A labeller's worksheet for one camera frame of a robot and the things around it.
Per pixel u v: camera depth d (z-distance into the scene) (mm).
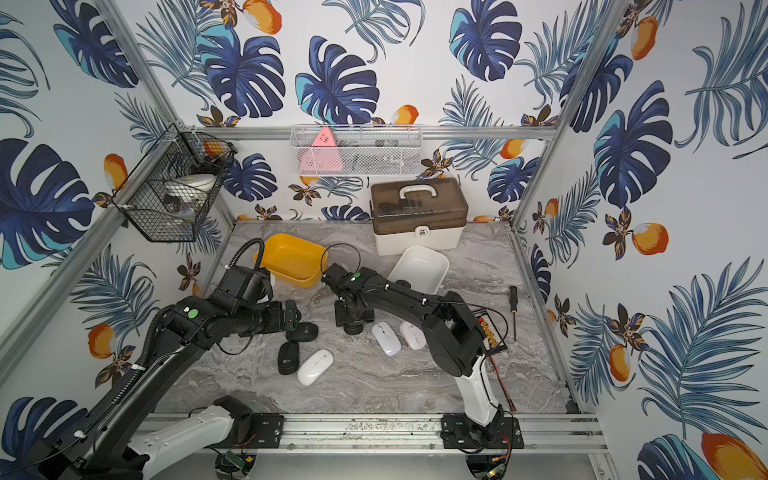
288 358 837
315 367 834
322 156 897
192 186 799
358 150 1001
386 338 895
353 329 854
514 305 959
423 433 751
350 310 739
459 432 736
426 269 1033
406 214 946
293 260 1094
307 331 883
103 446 385
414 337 884
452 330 511
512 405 791
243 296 541
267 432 739
